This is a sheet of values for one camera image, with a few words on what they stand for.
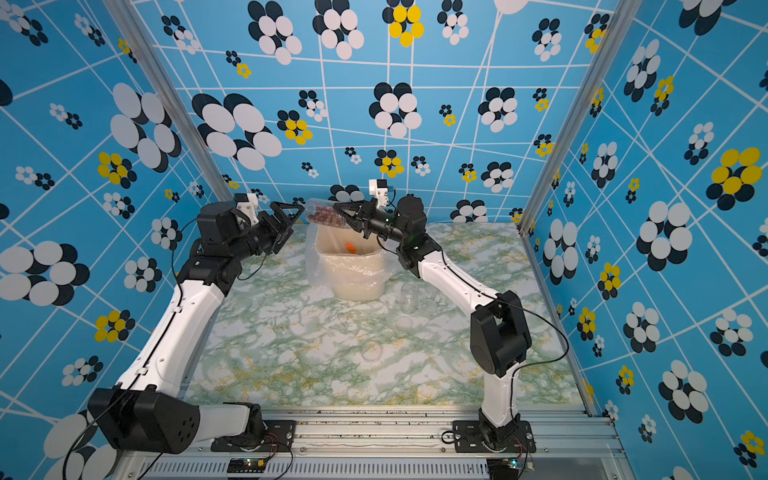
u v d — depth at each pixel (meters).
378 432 0.75
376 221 0.67
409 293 0.91
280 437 0.73
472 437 0.73
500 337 0.48
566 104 0.86
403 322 0.94
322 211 0.75
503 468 0.71
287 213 0.65
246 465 0.72
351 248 0.98
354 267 0.79
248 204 0.66
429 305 0.97
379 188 0.71
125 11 0.68
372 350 0.89
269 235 0.64
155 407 0.38
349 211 0.69
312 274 0.84
